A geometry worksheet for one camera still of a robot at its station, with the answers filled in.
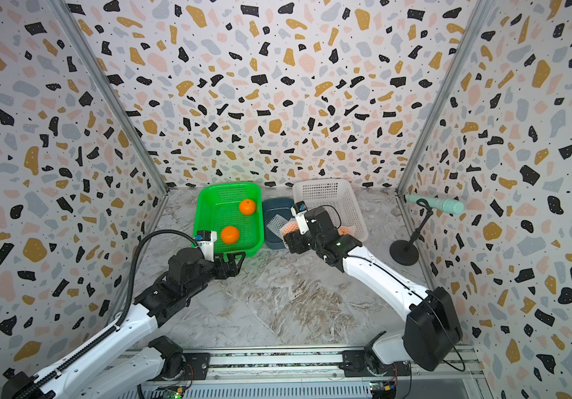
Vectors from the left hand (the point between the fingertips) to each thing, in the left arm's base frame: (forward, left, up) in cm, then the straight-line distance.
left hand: (241, 253), depth 77 cm
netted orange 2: (+8, -16, +4) cm, 18 cm away
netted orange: (+17, +9, -13) cm, 23 cm away
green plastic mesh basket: (+35, +19, -17) cm, 44 cm away
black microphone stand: (+11, -61, -19) cm, 65 cm away
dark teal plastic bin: (+34, -6, -17) cm, 39 cm away
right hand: (+7, -18, +1) cm, 20 cm away
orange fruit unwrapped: (+32, +4, -15) cm, 36 cm away
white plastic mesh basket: (+41, -37, -15) cm, 58 cm away
